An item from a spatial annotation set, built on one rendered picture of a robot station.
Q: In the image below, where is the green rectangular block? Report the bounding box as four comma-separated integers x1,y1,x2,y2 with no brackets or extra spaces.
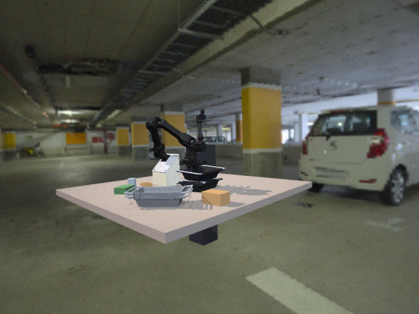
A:
114,185,135,194

